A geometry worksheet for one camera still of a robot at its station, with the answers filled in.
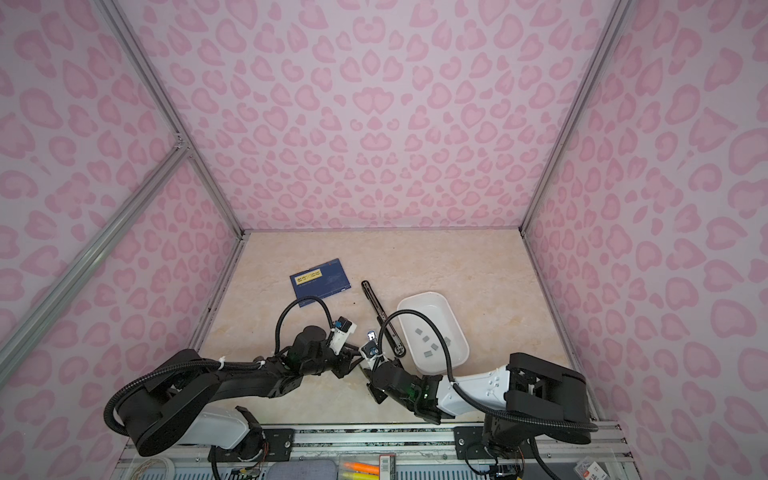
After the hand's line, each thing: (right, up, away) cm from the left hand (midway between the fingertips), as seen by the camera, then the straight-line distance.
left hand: (364, 350), depth 85 cm
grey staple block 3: (+21, 0, +5) cm, 21 cm away
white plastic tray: (+18, 0, +6) cm, 19 cm away
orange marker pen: (+1, -22, -15) cm, 27 cm away
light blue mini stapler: (+2, +3, +5) cm, 6 cm away
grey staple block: (+16, +3, +8) cm, 18 cm away
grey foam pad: (-12, -22, -17) cm, 30 cm away
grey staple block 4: (+20, +9, -21) cm, 30 cm away
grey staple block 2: (+18, +1, +7) cm, 20 cm away
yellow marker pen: (+1, -24, -16) cm, 29 cm away
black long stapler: (+8, +2, +7) cm, 11 cm away
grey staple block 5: (+19, -2, +3) cm, 19 cm away
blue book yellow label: (-16, +18, +19) cm, 31 cm away
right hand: (+2, -4, -5) cm, 6 cm away
